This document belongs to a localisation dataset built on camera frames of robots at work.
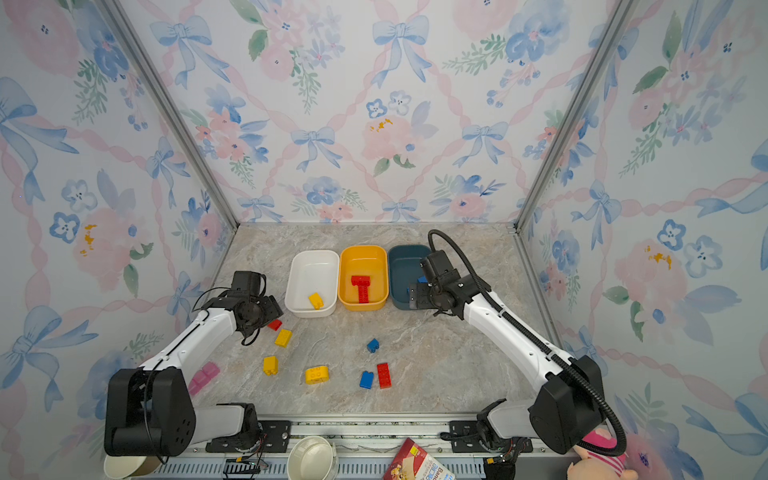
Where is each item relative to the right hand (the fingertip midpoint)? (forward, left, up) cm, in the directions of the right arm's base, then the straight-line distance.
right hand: (427, 293), depth 83 cm
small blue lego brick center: (-9, +15, -14) cm, 23 cm away
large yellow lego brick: (-19, +30, -12) cm, 37 cm away
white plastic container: (+13, +37, -15) cm, 42 cm away
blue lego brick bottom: (-19, +16, -15) cm, 29 cm away
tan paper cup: (-40, +65, -6) cm, 77 cm away
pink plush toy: (-38, -35, -10) cm, 52 cm away
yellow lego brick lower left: (-16, +43, -11) cm, 47 cm away
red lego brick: (+12, +20, -12) cm, 26 cm away
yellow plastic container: (+22, +20, -14) cm, 33 cm away
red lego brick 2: (+7, +19, -13) cm, 24 cm away
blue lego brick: (+13, -1, -11) cm, 17 cm away
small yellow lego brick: (+5, +34, -13) cm, 37 cm away
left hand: (-2, +46, -8) cm, 46 cm away
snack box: (-38, +4, -11) cm, 40 cm away
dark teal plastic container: (+18, +6, -14) cm, 23 cm away
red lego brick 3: (-18, +12, -15) cm, 26 cm away
